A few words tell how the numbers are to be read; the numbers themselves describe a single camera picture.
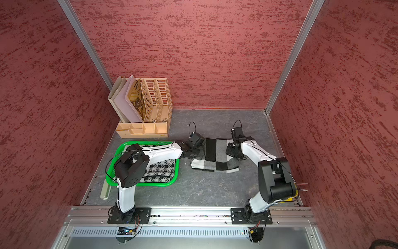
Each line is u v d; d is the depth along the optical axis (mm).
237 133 746
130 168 500
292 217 761
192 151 737
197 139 729
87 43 831
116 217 735
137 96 1004
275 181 450
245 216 669
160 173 793
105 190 793
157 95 1141
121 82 943
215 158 921
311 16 739
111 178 776
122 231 720
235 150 683
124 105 898
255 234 706
